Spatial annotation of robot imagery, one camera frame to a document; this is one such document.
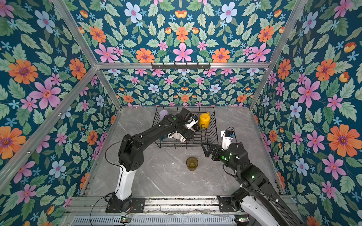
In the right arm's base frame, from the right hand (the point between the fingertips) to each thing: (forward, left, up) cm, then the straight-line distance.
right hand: (207, 144), depth 68 cm
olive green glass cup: (+1, +8, -25) cm, 26 cm away
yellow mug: (+28, -1, -15) cm, 32 cm away
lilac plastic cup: (+31, +28, -10) cm, 43 cm away
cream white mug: (+17, +18, -18) cm, 31 cm away
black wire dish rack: (+20, -4, -23) cm, 31 cm away
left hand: (+18, +8, -12) cm, 23 cm away
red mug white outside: (+12, +14, -14) cm, 22 cm away
